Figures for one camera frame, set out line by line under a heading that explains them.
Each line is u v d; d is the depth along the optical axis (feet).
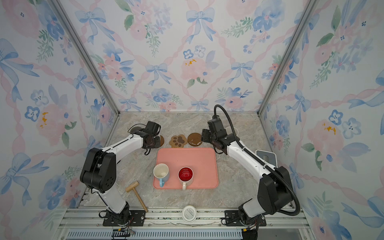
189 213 2.31
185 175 2.85
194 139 3.42
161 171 2.81
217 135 2.09
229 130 1.88
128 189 2.67
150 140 2.33
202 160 3.08
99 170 1.56
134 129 3.14
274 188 1.40
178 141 3.39
